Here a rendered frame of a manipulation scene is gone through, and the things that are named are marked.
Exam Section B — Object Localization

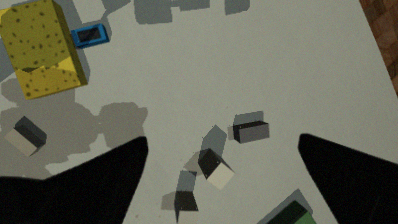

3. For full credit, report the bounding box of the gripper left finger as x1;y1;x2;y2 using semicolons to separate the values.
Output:
0;136;149;224

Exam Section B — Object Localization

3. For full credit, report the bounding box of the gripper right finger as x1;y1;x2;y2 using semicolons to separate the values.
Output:
298;133;398;224

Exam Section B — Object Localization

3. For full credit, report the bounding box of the blue block with black rectangular mark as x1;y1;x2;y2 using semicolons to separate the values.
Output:
71;23;110;49

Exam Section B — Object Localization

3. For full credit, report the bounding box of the green box with pale label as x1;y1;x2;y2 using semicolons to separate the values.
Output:
267;200;316;224

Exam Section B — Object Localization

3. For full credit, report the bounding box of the yellow speckled block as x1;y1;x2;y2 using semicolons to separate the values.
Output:
0;0;88;100

